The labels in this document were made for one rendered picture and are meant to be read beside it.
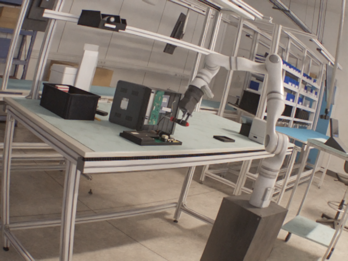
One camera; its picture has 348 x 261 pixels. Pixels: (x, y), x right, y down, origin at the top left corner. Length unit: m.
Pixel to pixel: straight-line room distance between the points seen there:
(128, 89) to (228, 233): 0.81
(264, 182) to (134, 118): 0.67
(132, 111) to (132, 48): 5.42
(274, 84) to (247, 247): 0.74
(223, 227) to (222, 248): 0.11
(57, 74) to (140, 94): 0.53
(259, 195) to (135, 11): 5.83
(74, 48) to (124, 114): 4.57
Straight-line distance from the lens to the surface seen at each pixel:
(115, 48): 6.90
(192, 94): 1.73
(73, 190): 1.44
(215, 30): 3.12
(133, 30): 2.39
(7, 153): 2.02
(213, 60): 1.79
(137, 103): 1.79
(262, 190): 1.62
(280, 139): 1.58
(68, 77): 2.01
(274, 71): 1.75
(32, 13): 3.28
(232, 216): 1.62
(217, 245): 1.70
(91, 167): 1.33
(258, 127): 2.40
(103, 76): 5.52
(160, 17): 7.60
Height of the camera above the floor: 1.34
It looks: 10 degrees down
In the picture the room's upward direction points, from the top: 14 degrees clockwise
